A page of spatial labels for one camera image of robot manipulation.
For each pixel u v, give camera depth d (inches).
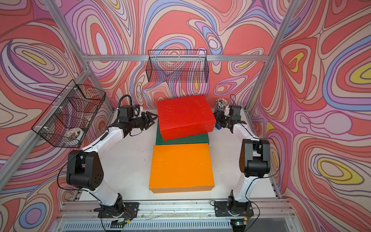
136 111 30.6
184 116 32.8
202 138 35.1
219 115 33.1
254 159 19.7
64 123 28.8
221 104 38.8
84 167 17.9
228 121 29.4
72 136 27.0
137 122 29.4
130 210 28.6
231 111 29.9
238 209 26.7
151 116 31.5
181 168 30.3
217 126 35.9
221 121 33.2
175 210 29.5
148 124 31.1
